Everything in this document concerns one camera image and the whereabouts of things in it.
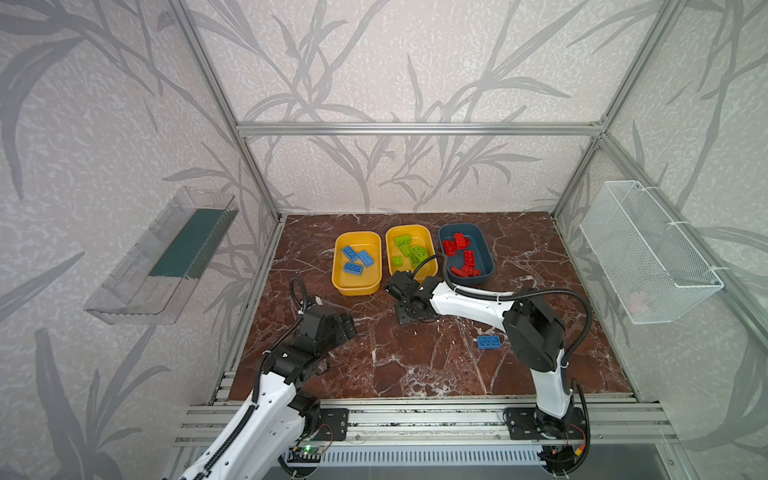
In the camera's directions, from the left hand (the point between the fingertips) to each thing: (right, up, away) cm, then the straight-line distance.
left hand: (347, 316), depth 82 cm
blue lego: (-4, +17, +25) cm, 31 cm away
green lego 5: (+20, +15, +22) cm, 33 cm away
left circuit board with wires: (-7, -29, -11) cm, 32 cm away
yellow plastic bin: (+4, +7, +20) cm, 21 cm away
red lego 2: (+39, +15, +23) cm, 48 cm away
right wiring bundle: (+54, -32, -11) cm, 64 cm away
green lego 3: (+16, +21, +26) cm, 37 cm away
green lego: (+14, +14, +22) cm, 30 cm away
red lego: (+37, +21, +26) cm, 50 cm away
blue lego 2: (+2, +15, +23) cm, 28 cm away
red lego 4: (+40, +10, +20) cm, 45 cm away
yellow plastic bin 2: (+23, +23, +29) cm, 43 cm away
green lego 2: (+16, +18, +26) cm, 36 cm away
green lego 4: (+22, +17, +21) cm, 34 cm away
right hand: (+17, +1, +10) cm, 20 cm away
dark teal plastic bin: (+44, +15, +23) cm, 52 cm away
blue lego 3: (-1, +11, +20) cm, 23 cm away
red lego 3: (+33, +19, +26) cm, 46 cm away
